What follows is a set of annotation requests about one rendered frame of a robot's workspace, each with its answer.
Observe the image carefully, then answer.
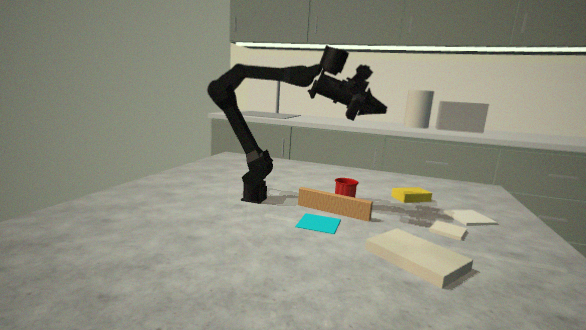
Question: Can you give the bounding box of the cream flat panel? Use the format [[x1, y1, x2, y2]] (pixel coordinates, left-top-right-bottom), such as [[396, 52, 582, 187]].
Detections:
[[444, 210, 498, 226]]

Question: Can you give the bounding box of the beige flat block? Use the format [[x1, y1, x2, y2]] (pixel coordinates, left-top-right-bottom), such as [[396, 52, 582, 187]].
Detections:
[[365, 228, 473, 289]]

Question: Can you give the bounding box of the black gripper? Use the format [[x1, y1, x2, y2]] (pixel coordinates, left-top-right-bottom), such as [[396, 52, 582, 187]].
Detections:
[[331, 80, 387, 121]]

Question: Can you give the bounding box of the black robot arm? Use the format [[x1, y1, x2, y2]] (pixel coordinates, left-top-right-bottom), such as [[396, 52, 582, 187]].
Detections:
[[208, 45, 373, 204]]

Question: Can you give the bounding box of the beige rectangular block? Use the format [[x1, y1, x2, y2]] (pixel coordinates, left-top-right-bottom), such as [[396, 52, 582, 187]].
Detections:
[[429, 221, 467, 240]]

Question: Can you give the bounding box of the yellow block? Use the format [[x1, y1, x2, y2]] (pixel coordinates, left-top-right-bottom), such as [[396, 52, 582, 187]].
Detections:
[[391, 187, 432, 203]]

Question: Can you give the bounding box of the long wooden beam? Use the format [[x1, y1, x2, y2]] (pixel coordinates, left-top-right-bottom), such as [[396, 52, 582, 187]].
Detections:
[[298, 187, 373, 222]]

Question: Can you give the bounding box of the red cup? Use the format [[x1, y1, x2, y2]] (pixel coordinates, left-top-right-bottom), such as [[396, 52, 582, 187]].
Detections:
[[335, 178, 358, 198]]

